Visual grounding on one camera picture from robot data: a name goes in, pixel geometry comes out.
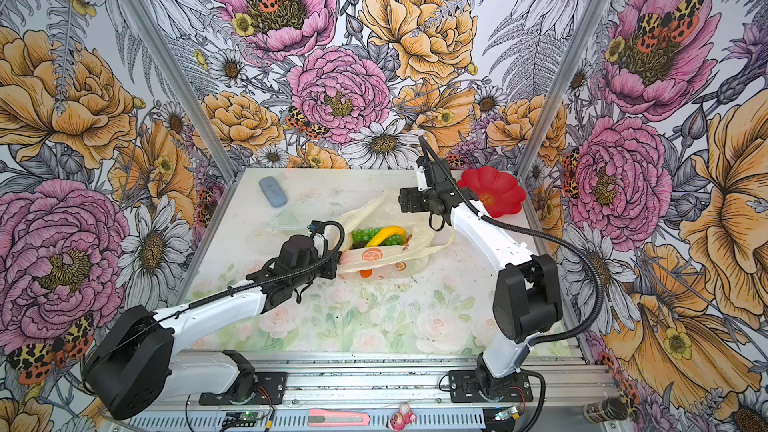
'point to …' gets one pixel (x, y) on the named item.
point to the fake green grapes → (361, 237)
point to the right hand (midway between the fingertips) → (414, 205)
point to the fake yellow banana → (385, 233)
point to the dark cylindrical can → (607, 408)
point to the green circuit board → (241, 418)
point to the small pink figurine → (403, 417)
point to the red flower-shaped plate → (499, 191)
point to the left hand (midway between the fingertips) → (340, 261)
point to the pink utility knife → (334, 418)
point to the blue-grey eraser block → (273, 191)
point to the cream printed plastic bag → (382, 210)
